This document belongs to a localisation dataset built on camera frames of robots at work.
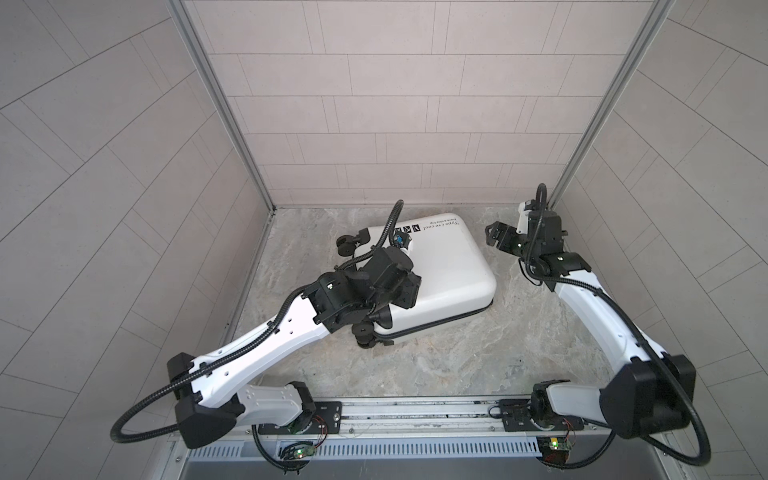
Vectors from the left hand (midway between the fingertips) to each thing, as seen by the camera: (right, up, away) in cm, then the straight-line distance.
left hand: (420, 280), depth 66 cm
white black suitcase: (+10, -1, +10) cm, 14 cm away
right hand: (+21, +11, +16) cm, 29 cm away
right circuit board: (+31, -39, +2) cm, 50 cm away
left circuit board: (-28, -39, +1) cm, 48 cm away
